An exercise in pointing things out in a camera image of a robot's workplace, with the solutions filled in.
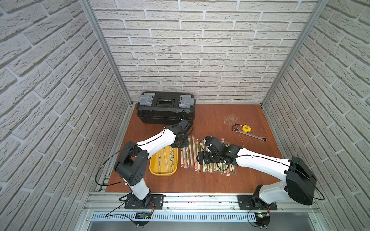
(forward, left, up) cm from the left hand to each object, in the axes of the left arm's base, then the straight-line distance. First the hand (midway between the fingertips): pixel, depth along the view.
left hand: (185, 142), depth 89 cm
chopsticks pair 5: (-14, -16, -6) cm, 22 cm away
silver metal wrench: (+6, -55, -5) cm, 55 cm away
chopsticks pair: (-15, -29, -6) cm, 33 cm away
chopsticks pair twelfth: (-7, -1, -7) cm, 10 cm away
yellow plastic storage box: (-12, +19, -6) cm, 23 cm away
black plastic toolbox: (+21, +14, +10) cm, 27 cm away
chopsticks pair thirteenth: (-9, +2, -3) cm, 9 cm away
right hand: (-10, -12, +1) cm, 15 cm away
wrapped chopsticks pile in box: (-9, +12, -6) cm, 16 cm away
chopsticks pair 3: (-16, -23, -7) cm, 29 cm away
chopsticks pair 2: (-15, -26, -7) cm, 31 cm away
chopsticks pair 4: (-15, -21, -7) cm, 27 cm away
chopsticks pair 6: (-13, -13, -6) cm, 19 cm away
